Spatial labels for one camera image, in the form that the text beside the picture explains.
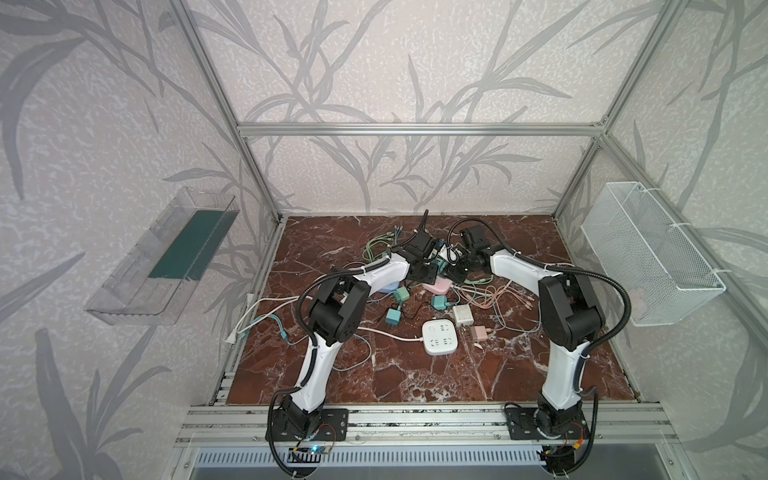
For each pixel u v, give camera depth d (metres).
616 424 0.76
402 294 0.95
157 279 0.64
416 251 0.79
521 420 0.74
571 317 0.52
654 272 0.63
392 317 0.91
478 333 0.87
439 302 0.92
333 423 0.74
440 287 0.96
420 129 0.95
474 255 0.77
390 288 0.96
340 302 0.58
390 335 0.89
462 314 0.91
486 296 0.96
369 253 1.10
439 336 0.86
